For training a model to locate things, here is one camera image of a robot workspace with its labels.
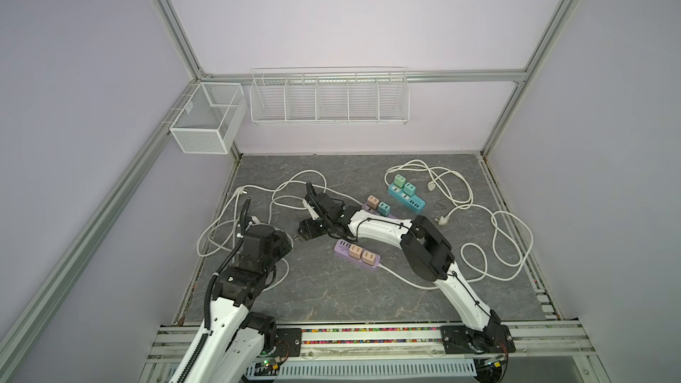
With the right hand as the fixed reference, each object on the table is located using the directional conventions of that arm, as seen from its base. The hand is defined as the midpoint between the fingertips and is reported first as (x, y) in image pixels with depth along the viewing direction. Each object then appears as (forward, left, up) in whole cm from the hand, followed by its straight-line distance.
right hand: (305, 230), depth 93 cm
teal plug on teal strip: (+16, -38, +3) cm, 42 cm away
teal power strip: (+16, -37, 0) cm, 40 cm away
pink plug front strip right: (-12, -22, +3) cm, 25 cm away
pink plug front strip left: (-9, -18, +3) cm, 20 cm away
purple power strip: (+9, -23, -1) cm, 25 cm away
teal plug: (+7, -28, +3) cm, 29 cm away
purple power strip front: (-7, -14, 0) cm, 15 cm away
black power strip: (-4, -3, +9) cm, 10 cm away
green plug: (+19, -35, +4) cm, 40 cm away
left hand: (-10, +3, +12) cm, 16 cm away
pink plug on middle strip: (+9, -24, +3) cm, 26 cm away
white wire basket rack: (+40, -9, +28) cm, 50 cm away
